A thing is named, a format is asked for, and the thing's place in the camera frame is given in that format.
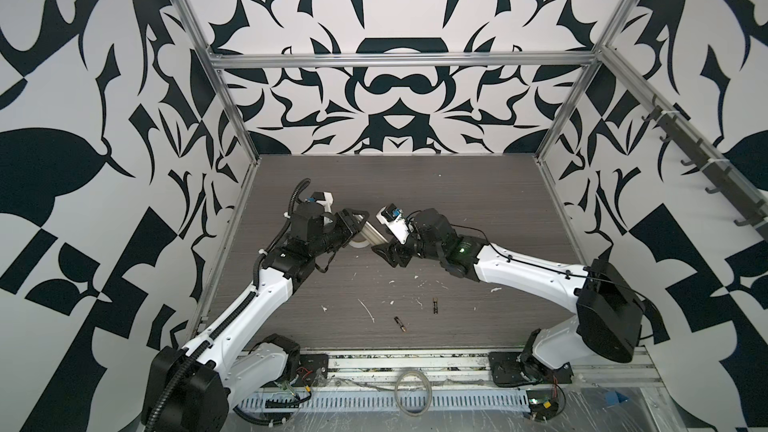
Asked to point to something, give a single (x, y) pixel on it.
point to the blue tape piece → (614, 397)
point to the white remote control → (372, 235)
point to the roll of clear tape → (358, 244)
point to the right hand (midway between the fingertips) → (381, 237)
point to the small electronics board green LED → (543, 403)
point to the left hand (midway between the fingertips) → (369, 213)
